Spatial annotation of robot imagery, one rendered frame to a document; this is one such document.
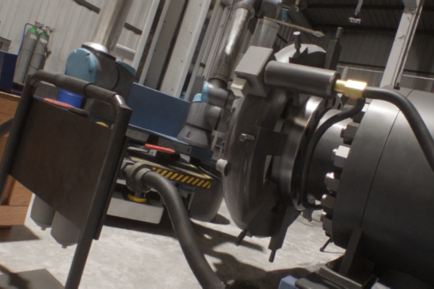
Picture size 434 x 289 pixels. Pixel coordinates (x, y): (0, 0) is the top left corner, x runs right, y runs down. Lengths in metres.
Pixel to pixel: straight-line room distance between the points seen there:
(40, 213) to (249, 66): 0.64
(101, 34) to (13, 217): 0.77
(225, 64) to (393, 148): 0.86
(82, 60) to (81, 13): 8.35
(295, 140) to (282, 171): 0.11
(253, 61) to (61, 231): 0.65
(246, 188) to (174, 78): 1.04
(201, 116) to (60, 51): 8.06
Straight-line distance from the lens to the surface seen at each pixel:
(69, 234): 0.80
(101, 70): 1.53
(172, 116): 1.88
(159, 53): 1.95
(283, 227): 1.40
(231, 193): 1.11
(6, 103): 1.22
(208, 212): 2.17
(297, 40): 1.08
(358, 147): 1.01
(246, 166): 1.05
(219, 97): 1.49
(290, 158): 1.13
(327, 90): 0.91
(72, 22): 9.81
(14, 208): 1.34
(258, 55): 1.02
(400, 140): 1.01
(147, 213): 1.68
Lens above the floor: 0.56
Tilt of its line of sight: 1 degrees down
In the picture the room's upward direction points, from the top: 18 degrees clockwise
